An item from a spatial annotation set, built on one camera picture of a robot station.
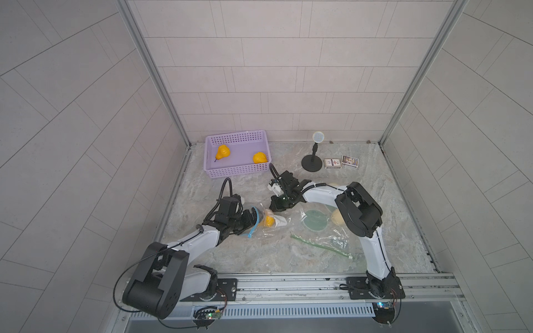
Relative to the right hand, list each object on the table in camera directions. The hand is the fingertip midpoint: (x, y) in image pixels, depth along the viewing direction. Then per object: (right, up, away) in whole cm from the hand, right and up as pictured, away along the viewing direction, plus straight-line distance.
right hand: (269, 209), depth 93 cm
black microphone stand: (+22, +21, +16) cm, 34 cm away
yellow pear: (-5, +24, +11) cm, 27 cm away
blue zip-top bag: (-3, -3, -14) cm, 15 cm away
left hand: (-3, -2, -6) cm, 7 cm away
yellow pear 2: (-24, +27, +14) cm, 39 cm away
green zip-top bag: (+20, -6, -8) cm, 22 cm away
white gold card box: (+32, +21, +13) cm, 40 cm away
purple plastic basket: (-18, +26, +17) cm, 36 cm away
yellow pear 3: (0, -2, -11) cm, 11 cm away
